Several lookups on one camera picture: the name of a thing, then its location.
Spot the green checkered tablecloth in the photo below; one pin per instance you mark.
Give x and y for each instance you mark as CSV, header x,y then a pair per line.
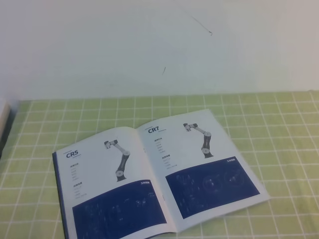
x,y
277,134

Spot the robot catalogue book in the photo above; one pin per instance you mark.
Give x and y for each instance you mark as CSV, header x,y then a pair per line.
x,y
166,176

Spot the white box at left edge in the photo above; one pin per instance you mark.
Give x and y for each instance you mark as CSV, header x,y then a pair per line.
x,y
4,115

